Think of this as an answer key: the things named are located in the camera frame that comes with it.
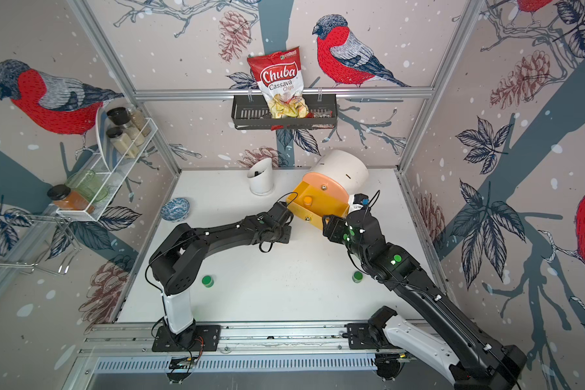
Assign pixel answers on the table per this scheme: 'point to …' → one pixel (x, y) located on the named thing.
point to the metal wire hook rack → (59, 255)
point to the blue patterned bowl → (175, 210)
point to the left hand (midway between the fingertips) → (290, 228)
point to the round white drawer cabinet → (345, 166)
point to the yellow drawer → (322, 204)
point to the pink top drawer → (327, 185)
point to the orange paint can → (308, 201)
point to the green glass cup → (88, 184)
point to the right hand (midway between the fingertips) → (328, 217)
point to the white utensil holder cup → (261, 178)
